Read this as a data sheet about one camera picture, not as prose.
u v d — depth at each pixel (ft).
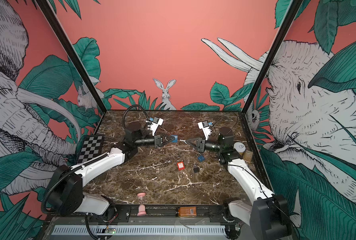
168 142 2.36
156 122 2.25
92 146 3.13
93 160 1.63
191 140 2.30
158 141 2.21
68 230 2.30
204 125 2.21
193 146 2.29
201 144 2.13
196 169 2.97
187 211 2.35
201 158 3.08
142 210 2.45
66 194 1.37
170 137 2.35
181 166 2.95
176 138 2.39
